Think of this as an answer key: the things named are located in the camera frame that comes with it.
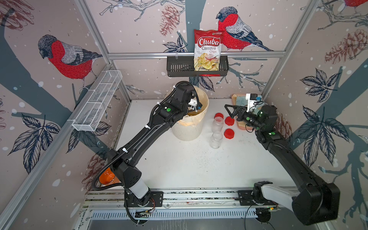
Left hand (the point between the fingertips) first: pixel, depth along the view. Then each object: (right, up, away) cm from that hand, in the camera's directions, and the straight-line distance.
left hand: (179, 83), depth 70 cm
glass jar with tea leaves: (+25, -23, +25) cm, 42 cm away
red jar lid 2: (+36, -21, +37) cm, 56 cm away
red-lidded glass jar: (+22, -32, +15) cm, 41 cm away
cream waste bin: (+5, -23, +7) cm, 25 cm away
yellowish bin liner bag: (+7, -17, +2) cm, 19 cm away
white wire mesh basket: (-47, -18, -1) cm, 50 cm away
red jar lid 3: (+33, -30, +28) cm, 52 cm away
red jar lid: (+28, -17, +39) cm, 51 cm away
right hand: (+26, -11, +3) cm, 28 cm away
